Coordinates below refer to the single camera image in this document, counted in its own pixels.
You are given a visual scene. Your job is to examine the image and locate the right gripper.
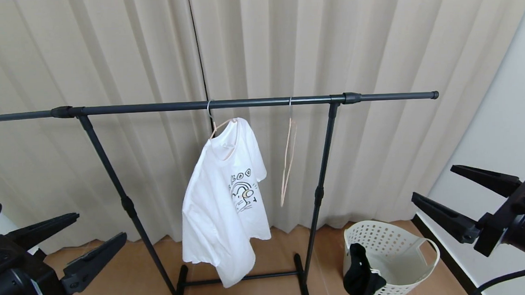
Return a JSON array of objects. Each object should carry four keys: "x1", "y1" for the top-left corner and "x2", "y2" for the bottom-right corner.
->
[{"x1": 410, "y1": 162, "x2": 525, "y2": 267}]

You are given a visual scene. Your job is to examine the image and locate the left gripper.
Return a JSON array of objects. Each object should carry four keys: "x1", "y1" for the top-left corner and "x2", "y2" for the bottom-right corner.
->
[{"x1": 0, "y1": 210, "x2": 130, "y2": 295}]

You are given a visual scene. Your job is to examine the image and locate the black garment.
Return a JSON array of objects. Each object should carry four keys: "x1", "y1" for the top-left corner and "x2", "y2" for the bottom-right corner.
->
[{"x1": 341, "y1": 242, "x2": 387, "y2": 295}]

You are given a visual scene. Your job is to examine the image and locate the white printed t-shirt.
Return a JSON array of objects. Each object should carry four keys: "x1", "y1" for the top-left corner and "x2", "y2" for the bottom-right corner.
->
[{"x1": 177, "y1": 117, "x2": 273, "y2": 289}]

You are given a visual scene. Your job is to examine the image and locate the pink clothes hanger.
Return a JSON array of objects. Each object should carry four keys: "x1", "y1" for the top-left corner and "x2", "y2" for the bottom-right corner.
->
[
  {"x1": 277, "y1": 97, "x2": 301, "y2": 208},
  {"x1": 206, "y1": 99, "x2": 239, "y2": 161}
]

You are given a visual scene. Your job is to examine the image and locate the white laundry basket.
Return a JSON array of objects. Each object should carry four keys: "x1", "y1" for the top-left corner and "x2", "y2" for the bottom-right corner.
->
[{"x1": 343, "y1": 218, "x2": 442, "y2": 295}]

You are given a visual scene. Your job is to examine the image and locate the black clothes rack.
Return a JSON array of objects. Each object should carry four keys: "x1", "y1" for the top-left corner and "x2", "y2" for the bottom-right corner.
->
[{"x1": 0, "y1": 89, "x2": 446, "y2": 295}]

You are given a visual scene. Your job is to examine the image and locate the beige curtain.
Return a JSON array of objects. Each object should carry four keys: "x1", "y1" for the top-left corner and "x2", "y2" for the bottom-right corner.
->
[{"x1": 0, "y1": 0, "x2": 525, "y2": 255}]

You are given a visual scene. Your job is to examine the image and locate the black cable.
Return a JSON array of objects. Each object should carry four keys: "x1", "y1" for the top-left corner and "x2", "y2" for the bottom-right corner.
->
[{"x1": 467, "y1": 264, "x2": 525, "y2": 295}]

